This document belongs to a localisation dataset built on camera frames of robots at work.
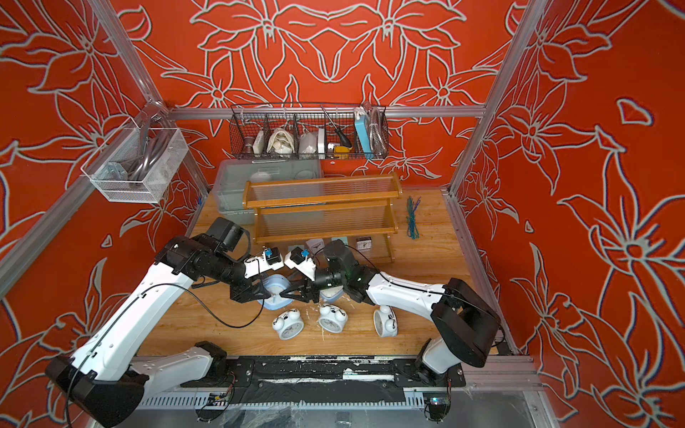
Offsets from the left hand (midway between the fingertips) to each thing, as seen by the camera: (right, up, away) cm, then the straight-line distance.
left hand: (266, 280), depth 70 cm
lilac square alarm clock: (+11, +6, +25) cm, 28 cm away
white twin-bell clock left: (+5, -14, +5) cm, 16 cm away
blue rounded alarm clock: (+3, 0, -3) cm, 4 cm away
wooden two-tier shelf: (+14, +20, +28) cm, 37 cm away
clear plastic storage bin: (-23, +33, +33) cm, 52 cm away
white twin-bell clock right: (+33, -13, +4) cm, 36 cm away
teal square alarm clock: (+21, +9, +25) cm, 34 cm away
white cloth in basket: (-1, +43, +21) cm, 48 cm away
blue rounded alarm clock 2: (+17, -9, +14) cm, 24 cm away
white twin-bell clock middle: (+18, -13, +6) cm, 22 cm away
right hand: (+4, -3, -1) cm, 5 cm away
